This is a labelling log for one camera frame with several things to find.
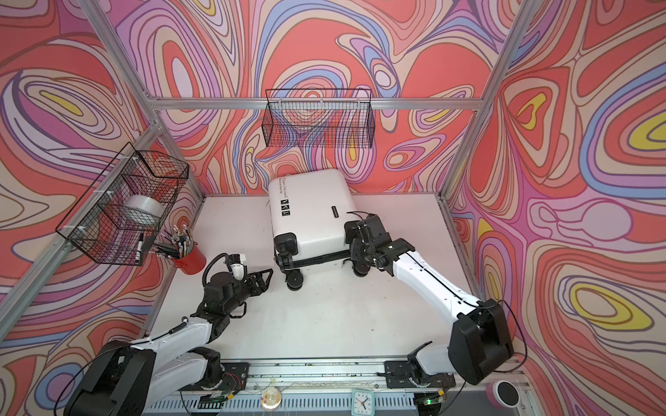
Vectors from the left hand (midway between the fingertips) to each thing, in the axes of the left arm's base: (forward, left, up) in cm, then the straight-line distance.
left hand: (269, 271), depth 87 cm
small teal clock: (-36, -30, -6) cm, 47 cm away
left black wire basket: (+5, +41, +21) cm, 46 cm away
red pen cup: (+5, +28, -2) cm, 29 cm away
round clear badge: (-35, -4, -8) cm, 36 cm away
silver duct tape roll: (+6, +32, +24) cm, 40 cm away
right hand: (+3, -30, +5) cm, 31 cm away
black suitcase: (+16, -13, +13) cm, 25 cm away
